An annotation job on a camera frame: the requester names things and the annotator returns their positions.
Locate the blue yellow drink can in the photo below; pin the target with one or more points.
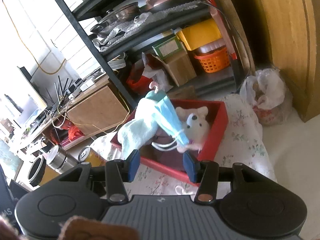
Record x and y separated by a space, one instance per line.
87 154

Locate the yellow cardboard box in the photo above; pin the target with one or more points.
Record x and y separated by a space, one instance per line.
200 34

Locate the light blue fluffy towel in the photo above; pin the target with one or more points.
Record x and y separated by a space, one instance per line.
140 127

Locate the wooden tv cabinet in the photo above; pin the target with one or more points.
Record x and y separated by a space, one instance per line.
99 108

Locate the white bear plush toy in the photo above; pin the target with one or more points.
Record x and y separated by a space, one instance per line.
195 126

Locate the blue surgical face mask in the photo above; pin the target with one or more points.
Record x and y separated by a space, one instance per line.
179 137

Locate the green white small box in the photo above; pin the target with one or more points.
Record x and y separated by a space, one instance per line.
167 48

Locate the steel pan with lid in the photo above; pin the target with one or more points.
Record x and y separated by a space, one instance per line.
116 17

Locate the stainless steel thermos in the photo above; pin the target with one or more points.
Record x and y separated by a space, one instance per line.
59 160

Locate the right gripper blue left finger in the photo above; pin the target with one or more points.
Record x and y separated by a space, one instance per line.
133 163

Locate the brown cardboard box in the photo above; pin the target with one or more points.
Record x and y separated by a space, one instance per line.
178 66

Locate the orange plastic basket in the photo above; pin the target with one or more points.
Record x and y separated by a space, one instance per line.
215 60

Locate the black metal shelf rack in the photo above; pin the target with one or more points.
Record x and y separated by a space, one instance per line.
152 29

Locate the red white plastic bag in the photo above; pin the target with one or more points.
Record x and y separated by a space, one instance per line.
149 68

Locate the red cardboard box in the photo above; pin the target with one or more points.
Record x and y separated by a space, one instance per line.
217 115

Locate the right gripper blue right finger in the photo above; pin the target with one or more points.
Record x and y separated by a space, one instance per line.
191 166

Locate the clear plastic bag on floor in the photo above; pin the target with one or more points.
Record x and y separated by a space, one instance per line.
266 92

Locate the floral white tablecloth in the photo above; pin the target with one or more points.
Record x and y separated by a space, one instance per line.
242 143

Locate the wooden cupboard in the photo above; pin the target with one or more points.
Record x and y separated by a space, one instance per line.
286 34

